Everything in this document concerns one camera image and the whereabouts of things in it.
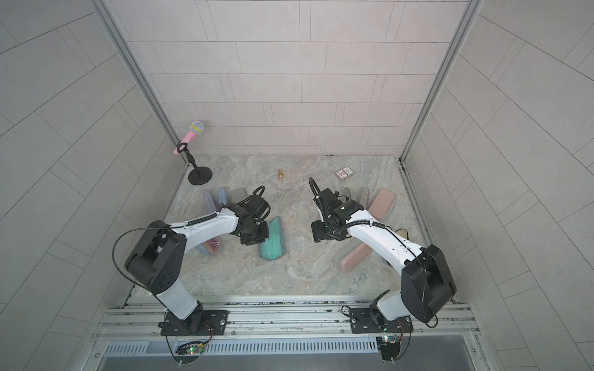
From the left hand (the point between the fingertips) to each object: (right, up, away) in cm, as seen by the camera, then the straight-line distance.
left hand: (270, 238), depth 90 cm
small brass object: (+1, +25, +19) cm, 31 cm away
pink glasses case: (+46, +12, +8) cm, 49 cm away
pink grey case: (+30, -2, -11) cm, 32 cm away
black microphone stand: (-37, +25, +21) cm, 49 cm away
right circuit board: (+40, -28, -21) cm, 53 cm away
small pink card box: (+32, +26, +19) cm, 45 cm away
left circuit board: (-19, -26, -24) cm, 40 cm away
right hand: (+19, +3, -7) cm, 21 cm away
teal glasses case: (+1, -3, -3) cm, 5 cm away
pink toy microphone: (-31, +44, +2) cm, 53 cm away
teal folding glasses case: (+39, +15, +7) cm, 42 cm away
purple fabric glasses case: (-26, +15, +4) cm, 30 cm away
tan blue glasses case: (-21, +16, +6) cm, 27 cm away
